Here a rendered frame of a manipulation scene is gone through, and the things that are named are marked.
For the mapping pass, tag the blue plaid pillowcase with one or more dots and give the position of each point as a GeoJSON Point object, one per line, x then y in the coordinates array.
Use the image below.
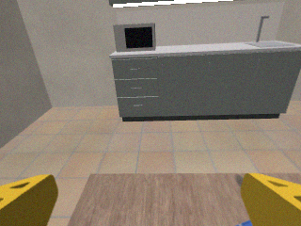
{"type": "Point", "coordinates": [247, 223]}

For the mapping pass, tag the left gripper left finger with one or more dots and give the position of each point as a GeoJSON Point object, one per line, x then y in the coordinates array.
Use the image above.
{"type": "Point", "coordinates": [29, 202]}

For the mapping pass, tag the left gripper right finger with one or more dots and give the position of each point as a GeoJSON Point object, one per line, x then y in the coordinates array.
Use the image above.
{"type": "Point", "coordinates": [270, 201]}

